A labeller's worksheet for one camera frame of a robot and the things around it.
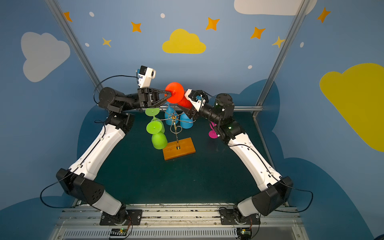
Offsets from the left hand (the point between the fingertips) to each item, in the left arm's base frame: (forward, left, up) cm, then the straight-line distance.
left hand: (169, 94), depth 50 cm
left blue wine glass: (+12, +3, -24) cm, 27 cm away
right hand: (+10, -5, -8) cm, 14 cm away
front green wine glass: (+3, +9, -31) cm, 33 cm away
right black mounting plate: (-28, -27, -55) cm, 67 cm away
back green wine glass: (+14, +12, -22) cm, 28 cm away
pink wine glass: (+25, -23, -55) cm, 64 cm away
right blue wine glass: (+14, -4, -30) cm, 33 cm away
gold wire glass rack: (+10, +1, -32) cm, 34 cm away
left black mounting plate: (-29, +21, -55) cm, 65 cm away
